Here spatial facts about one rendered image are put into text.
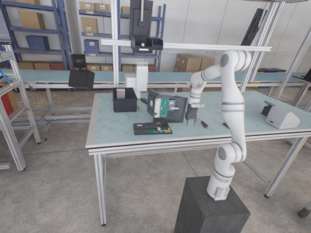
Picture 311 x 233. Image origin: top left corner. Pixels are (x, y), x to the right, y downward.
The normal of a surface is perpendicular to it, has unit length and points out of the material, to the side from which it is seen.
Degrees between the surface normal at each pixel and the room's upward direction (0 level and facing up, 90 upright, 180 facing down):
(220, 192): 90
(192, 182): 0
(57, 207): 0
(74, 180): 0
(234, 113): 72
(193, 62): 90
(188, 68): 90
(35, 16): 90
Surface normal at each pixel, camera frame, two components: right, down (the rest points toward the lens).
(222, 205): 0.06, -0.88
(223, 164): -0.87, 0.22
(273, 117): -0.97, 0.07
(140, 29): 0.24, 0.58
